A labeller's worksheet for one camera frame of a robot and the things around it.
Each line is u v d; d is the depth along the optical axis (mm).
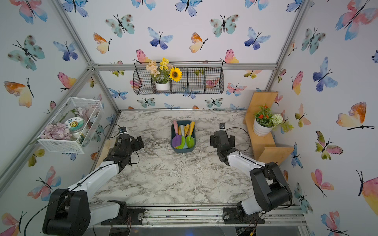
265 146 910
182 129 1032
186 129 1046
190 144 976
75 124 657
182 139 966
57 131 595
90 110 791
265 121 870
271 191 433
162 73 862
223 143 690
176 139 972
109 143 1012
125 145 674
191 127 1016
